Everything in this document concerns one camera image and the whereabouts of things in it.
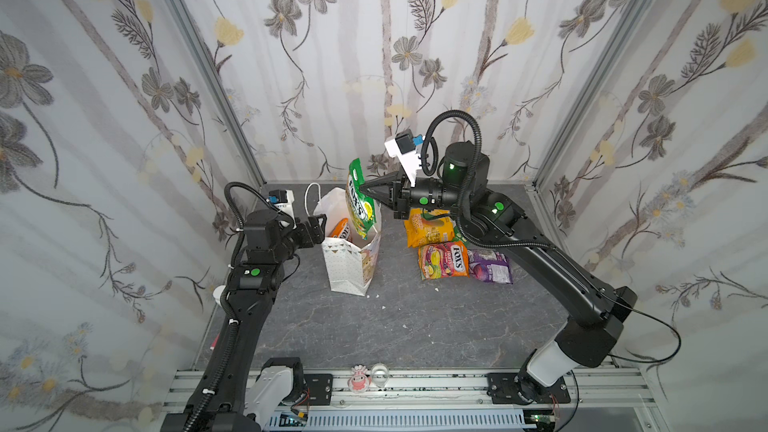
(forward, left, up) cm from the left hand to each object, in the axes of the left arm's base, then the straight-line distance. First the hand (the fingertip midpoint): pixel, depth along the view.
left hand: (309, 209), depth 75 cm
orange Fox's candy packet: (-2, -37, -25) cm, 45 cm away
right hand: (-11, -15, +21) cm, 28 cm away
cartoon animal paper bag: (-9, -11, -12) cm, 18 cm away
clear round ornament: (-33, -18, -28) cm, 47 cm away
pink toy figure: (-35, -13, -25) cm, 45 cm away
